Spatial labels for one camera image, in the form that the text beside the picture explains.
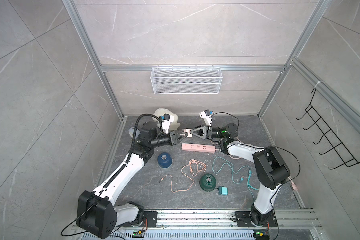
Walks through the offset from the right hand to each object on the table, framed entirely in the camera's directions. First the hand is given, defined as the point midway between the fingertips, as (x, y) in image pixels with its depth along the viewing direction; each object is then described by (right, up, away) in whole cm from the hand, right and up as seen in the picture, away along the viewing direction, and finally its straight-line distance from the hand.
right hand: (191, 135), depth 71 cm
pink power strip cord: (+62, -30, +17) cm, 71 cm away
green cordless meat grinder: (+8, -25, +3) cm, 26 cm away
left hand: (-2, +1, -1) cm, 3 cm away
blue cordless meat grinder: (-15, -15, +12) cm, 25 cm away
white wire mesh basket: (-2, +36, +29) cm, 46 cm away
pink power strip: (+6, -10, +26) cm, 29 cm away
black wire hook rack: (+65, -9, -10) cm, 66 cm away
